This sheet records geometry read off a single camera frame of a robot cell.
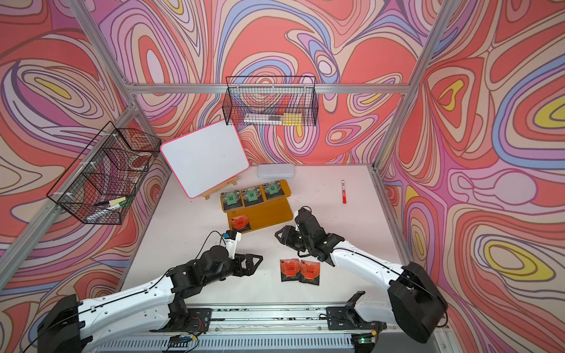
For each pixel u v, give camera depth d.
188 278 0.58
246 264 0.69
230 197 0.88
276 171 1.17
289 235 0.72
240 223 0.96
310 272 0.84
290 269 0.85
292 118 0.82
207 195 1.04
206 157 0.97
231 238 0.70
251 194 0.90
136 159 0.87
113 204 0.72
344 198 1.05
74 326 0.41
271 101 0.85
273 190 0.91
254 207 0.87
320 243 0.62
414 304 0.40
